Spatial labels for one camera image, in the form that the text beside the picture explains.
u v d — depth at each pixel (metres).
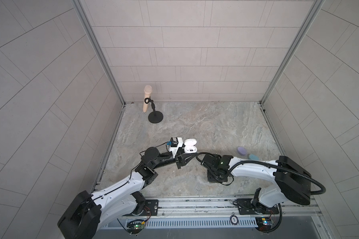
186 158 0.62
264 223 0.68
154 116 1.08
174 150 0.59
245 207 0.70
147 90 0.87
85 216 0.39
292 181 0.42
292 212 0.71
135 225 0.66
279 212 0.69
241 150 0.91
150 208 0.71
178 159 0.60
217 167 0.60
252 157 0.87
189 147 0.64
